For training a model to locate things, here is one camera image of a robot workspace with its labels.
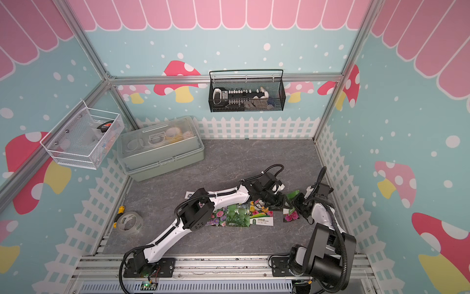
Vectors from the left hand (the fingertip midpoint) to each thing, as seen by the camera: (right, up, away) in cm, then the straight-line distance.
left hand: (287, 211), depth 86 cm
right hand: (+3, +4, +3) cm, 6 cm away
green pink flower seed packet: (+1, -2, 0) cm, 2 cm away
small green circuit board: (-58, -25, -15) cm, 65 cm away
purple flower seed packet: (-49, +6, +9) cm, 51 cm away
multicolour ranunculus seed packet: (-13, -3, +3) cm, 14 cm away
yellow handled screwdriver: (-81, -1, +2) cm, 81 cm away
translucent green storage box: (-63, +30, +4) cm, 70 cm away
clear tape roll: (-76, -6, +1) cm, 76 cm away
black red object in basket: (-81, +39, -7) cm, 90 cm away
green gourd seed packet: (-24, -3, +3) cm, 24 cm away
